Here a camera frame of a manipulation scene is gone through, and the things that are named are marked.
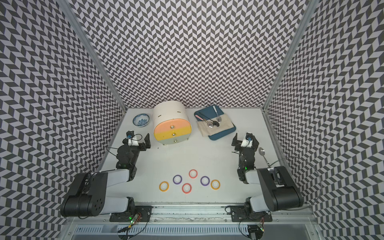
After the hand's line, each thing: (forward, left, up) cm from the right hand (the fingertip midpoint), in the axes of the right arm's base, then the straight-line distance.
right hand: (244, 136), depth 87 cm
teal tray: (+31, +19, -12) cm, 38 cm away
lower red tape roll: (-25, +34, -12) cm, 44 cm away
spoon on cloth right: (+20, +15, -11) cm, 27 cm away
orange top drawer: (+2, +42, +9) cm, 43 cm away
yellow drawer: (+1, +43, +2) cm, 43 cm away
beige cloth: (+13, +23, -11) cm, 29 cm away
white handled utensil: (+24, +12, -11) cm, 29 cm away
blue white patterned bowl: (+22, +70, -9) cm, 74 cm away
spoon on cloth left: (+19, +19, -12) cm, 29 cm away
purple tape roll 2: (-21, +23, -13) cm, 34 cm away
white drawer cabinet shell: (+12, +45, +11) cm, 48 cm away
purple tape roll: (-21, +41, -12) cm, 48 cm away
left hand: (+2, +61, +1) cm, 61 cm away
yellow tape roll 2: (-23, +18, -13) cm, 32 cm away
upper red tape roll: (-17, +30, -13) cm, 37 cm away
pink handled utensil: (+27, +27, -14) cm, 41 cm away
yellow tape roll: (-24, +46, -12) cm, 54 cm away
